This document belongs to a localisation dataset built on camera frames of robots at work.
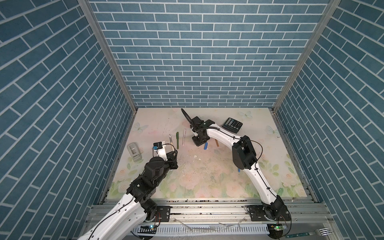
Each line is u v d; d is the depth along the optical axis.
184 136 1.04
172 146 0.63
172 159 0.65
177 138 1.03
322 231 0.68
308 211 0.77
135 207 0.51
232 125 1.08
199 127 0.77
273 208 0.64
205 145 0.99
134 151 0.94
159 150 0.64
